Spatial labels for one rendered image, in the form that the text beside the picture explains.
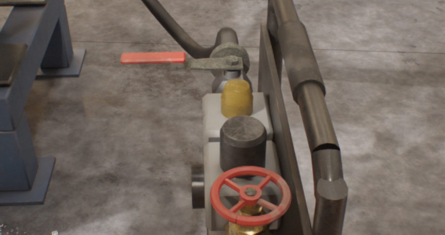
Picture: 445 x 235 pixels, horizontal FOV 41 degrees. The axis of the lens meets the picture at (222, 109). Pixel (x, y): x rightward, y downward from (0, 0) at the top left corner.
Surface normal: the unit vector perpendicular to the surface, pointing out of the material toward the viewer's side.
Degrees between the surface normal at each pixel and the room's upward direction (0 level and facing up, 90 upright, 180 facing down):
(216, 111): 0
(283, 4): 15
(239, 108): 90
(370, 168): 0
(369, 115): 0
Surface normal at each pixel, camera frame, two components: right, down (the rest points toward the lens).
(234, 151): -0.34, 0.55
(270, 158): 0.00, -0.81
